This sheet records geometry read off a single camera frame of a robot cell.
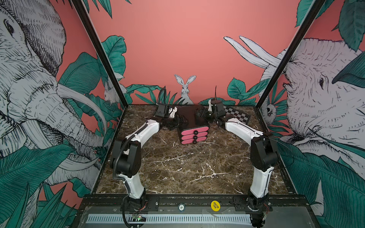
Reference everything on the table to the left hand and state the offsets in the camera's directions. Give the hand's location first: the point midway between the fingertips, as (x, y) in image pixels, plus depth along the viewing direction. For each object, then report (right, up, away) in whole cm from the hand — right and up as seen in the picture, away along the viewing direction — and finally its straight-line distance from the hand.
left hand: (186, 121), depth 88 cm
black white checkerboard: (+44, +3, +22) cm, 50 cm away
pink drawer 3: (+5, -14, +6) cm, 16 cm away
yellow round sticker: (+15, -44, -15) cm, 49 cm away
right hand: (+7, +7, +4) cm, 10 cm away
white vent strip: (-36, -49, -18) cm, 63 cm away
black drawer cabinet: (+1, +6, +2) cm, 7 cm away
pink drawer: (+5, -6, -3) cm, 8 cm away
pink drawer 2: (+5, -10, +2) cm, 11 cm away
